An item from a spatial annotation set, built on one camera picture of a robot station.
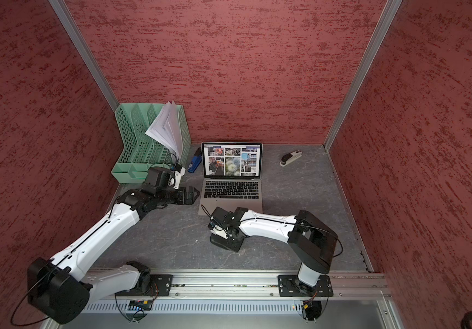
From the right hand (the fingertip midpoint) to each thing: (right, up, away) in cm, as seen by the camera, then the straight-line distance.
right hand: (236, 244), depth 83 cm
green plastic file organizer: (-54, +40, +27) cm, 73 cm away
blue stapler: (-23, +35, +27) cm, 50 cm away
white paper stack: (-31, +49, +7) cm, 59 cm away
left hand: (-19, +21, -2) cm, 28 cm away
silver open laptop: (-3, +28, +21) cm, 35 cm away
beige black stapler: (+29, +37, +28) cm, 55 cm away
